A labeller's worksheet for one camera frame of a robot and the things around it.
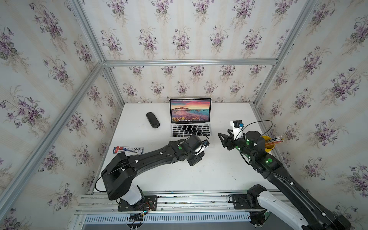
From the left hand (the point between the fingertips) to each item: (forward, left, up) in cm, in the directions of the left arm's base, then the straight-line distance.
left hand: (198, 156), depth 81 cm
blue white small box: (+7, +44, -8) cm, 45 cm away
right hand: (+7, -13, +15) cm, 21 cm away
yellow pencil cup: (+11, -44, +2) cm, 46 cm away
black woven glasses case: (+33, +32, -8) cm, 46 cm away
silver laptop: (+32, +3, -3) cm, 33 cm away
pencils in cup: (+6, -45, +8) cm, 46 cm away
